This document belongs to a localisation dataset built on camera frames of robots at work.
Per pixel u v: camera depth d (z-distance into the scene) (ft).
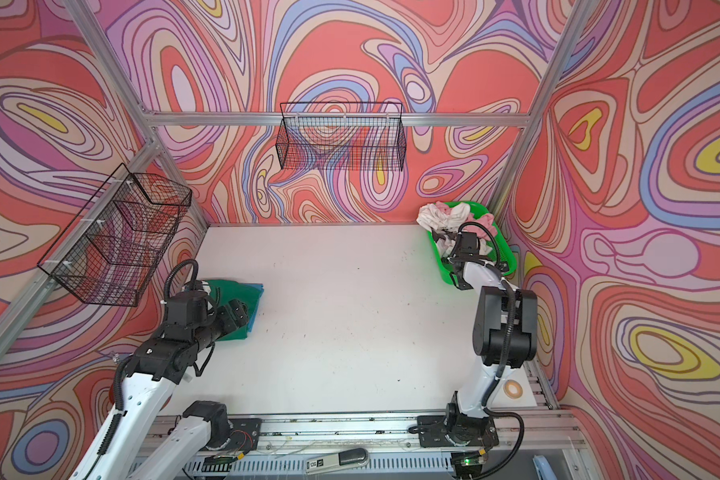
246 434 2.36
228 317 2.21
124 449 1.37
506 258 3.21
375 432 2.46
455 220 3.46
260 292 3.25
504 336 1.47
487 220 3.54
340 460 2.17
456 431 2.22
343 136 3.19
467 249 2.53
